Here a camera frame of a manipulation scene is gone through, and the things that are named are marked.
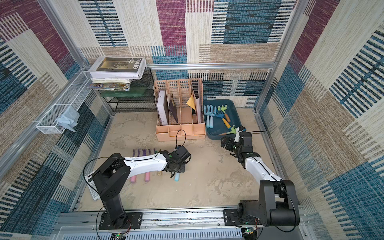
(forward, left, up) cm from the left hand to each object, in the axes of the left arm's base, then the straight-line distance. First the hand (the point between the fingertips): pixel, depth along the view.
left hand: (181, 167), depth 91 cm
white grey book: (+31, +11, +19) cm, 38 cm away
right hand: (+12, -28, +12) cm, 33 cm away
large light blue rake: (-7, +2, +2) cm, 7 cm away
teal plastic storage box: (+36, -29, +3) cm, 47 cm away
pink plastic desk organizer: (+50, +3, 0) cm, 50 cm away
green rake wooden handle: (-12, +7, +31) cm, 34 cm away
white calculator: (-10, +48, +1) cm, 50 cm away
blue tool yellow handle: (+41, -30, +2) cm, 50 cm away
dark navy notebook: (+43, +7, +10) cm, 44 cm away
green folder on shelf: (+42, +30, +25) cm, 57 cm away
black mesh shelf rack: (+53, +33, +10) cm, 63 cm away
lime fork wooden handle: (+47, -31, +3) cm, 56 cm away
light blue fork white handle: (+42, -21, +3) cm, 47 cm away
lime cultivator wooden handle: (+26, -36, +1) cm, 45 cm away
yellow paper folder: (+29, -7, +27) cm, 40 cm away
